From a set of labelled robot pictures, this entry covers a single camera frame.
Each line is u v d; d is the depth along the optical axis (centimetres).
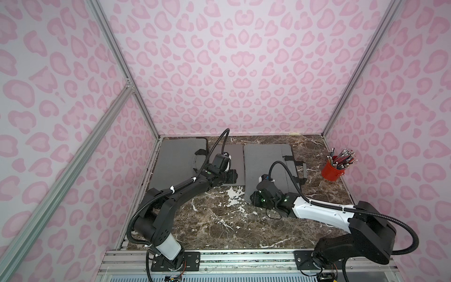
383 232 43
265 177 78
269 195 65
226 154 80
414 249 40
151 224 45
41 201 51
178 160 107
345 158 88
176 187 52
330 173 93
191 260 74
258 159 104
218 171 69
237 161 110
